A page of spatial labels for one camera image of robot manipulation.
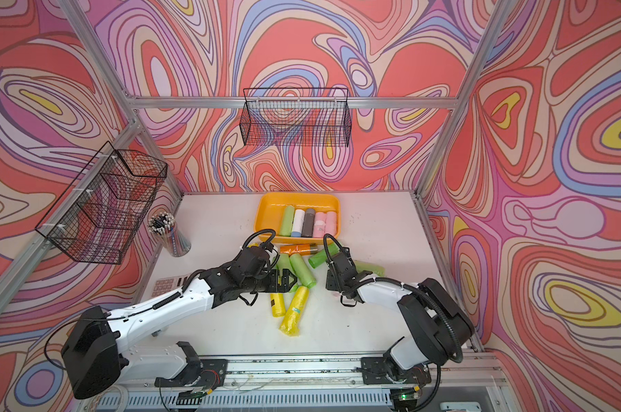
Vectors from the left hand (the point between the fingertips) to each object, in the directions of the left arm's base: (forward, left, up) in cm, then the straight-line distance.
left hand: (291, 282), depth 79 cm
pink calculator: (+4, +46, -11) cm, 48 cm away
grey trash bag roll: (+30, -5, -8) cm, 32 cm away
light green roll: (+9, -3, -8) cm, 12 cm away
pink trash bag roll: (+27, -9, -7) cm, 29 cm away
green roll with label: (+14, -9, -9) cm, 19 cm away
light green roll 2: (+31, +4, -7) cm, 32 cm away
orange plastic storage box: (+42, +12, -10) cm, 45 cm away
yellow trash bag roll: (-7, -1, -9) cm, 11 cm away
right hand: (+5, -16, -13) cm, 21 cm away
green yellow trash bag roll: (-4, +4, -11) cm, 12 cm away
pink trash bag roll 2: (+30, -15, -8) cm, 34 cm away
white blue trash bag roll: (+30, -1, -8) cm, 31 cm away
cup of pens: (+18, +44, +6) cm, 48 cm away
